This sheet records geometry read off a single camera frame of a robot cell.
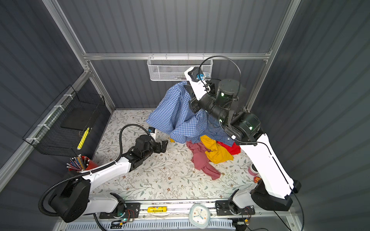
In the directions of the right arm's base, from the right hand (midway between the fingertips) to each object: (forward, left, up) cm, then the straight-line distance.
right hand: (187, 85), depth 49 cm
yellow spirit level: (-30, +17, -54) cm, 64 cm away
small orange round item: (-14, -38, -56) cm, 70 cm away
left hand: (+5, +18, -43) cm, 47 cm away
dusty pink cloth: (-3, -7, -54) cm, 55 cm away
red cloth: (+4, -29, -54) cm, 61 cm away
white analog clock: (-32, -4, -53) cm, 62 cm away
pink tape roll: (-10, -36, -52) cm, 64 cm away
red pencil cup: (-10, +60, -42) cm, 74 cm away
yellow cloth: (0, -18, -52) cm, 55 cm away
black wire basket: (+1, +64, -26) cm, 69 cm away
